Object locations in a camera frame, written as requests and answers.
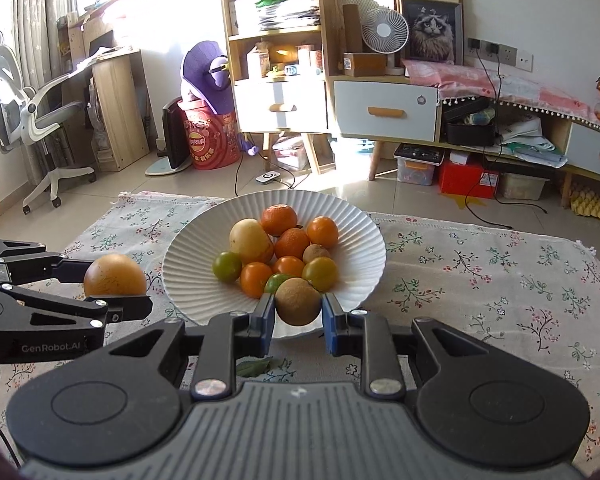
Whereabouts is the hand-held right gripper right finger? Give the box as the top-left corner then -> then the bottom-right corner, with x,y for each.
321,291 -> 503,402

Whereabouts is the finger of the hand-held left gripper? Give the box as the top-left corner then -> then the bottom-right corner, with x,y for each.
0,239 -> 94,288
0,285 -> 154,334

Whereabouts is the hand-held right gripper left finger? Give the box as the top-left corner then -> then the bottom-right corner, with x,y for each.
104,291 -> 276,402

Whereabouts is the round speckled yellow-orange fruit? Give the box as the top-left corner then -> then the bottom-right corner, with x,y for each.
83,253 -> 147,297

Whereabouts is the yellowish green tangerine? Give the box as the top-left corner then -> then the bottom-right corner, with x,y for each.
301,256 -> 339,293

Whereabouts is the white ribbed bowl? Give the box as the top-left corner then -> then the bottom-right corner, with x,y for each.
161,190 -> 387,339

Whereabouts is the yellow pear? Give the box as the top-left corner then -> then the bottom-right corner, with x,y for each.
229,218 -> 275,265

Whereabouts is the green leaf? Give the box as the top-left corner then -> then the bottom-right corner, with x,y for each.
236,356 -> 276,378

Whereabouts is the floral tablecloth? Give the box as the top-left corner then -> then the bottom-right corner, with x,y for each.
0,191 -> 600,476

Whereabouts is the white office chair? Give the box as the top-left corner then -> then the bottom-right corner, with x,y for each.
0,30 -> 98,215

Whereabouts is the clear storage box with lid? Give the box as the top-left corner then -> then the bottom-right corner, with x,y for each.
272,135 -> 311,172

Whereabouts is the wooden desk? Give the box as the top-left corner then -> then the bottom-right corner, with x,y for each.
57,10 -> 153,173

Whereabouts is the plastic box with black lid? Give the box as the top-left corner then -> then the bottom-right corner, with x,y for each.
394,143 -> 446,186

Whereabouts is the black panel on round base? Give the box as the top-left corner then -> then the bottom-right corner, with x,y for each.
145,97 -> 193,177

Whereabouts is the red round bucket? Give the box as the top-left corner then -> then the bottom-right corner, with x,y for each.
177,99 -> 242,170

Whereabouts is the red box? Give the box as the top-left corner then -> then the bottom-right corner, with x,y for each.
438,157 -> 503,198

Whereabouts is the wooden shelf cabinet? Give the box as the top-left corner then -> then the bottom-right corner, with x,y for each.
220,0 -> 341,176

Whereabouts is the white drawer cabinet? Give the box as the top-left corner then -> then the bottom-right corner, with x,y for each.
326,75 -> 443,181

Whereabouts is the black storage box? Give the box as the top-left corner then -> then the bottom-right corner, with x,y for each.
442,95 -> 498,147

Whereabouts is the clear plastic box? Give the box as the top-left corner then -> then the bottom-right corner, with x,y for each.
500,172 -> 551,201

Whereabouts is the purple plush toy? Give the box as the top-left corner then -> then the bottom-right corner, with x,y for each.
181,40 -> 237,116

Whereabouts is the grey curtain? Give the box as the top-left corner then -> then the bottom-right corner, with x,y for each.
10,0 -> 76,86

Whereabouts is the white carton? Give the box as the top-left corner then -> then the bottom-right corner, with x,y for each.
246,45 -> 272,78

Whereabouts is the small cardboard box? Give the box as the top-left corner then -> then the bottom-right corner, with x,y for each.
342,52 -> 387,77

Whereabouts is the pile of folded white fabrics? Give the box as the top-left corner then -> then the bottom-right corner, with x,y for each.
497,112 -> 568,167

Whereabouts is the pink patterned cloth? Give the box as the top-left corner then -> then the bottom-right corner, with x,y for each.
402,59 -> 600,126

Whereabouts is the yellow egg tray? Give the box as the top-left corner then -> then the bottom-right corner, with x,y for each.
570,182 -> 600,223

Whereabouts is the white desk fan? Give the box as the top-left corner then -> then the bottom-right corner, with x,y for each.
361,7 -> 411,76

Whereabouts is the stack of papers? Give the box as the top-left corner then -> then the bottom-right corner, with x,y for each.
232,0 -> 323,31

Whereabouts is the framed cat picture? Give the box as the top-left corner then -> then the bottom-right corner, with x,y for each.
395,0 -> 465,66

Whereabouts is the long low wooden cabinet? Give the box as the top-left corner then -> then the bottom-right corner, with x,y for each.
437,95 -> 600,211

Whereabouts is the black power cable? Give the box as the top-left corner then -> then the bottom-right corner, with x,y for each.
467,45 -> 548,208

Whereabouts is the grey wall socket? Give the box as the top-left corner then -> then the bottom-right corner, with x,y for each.
467,37 -> 518,63

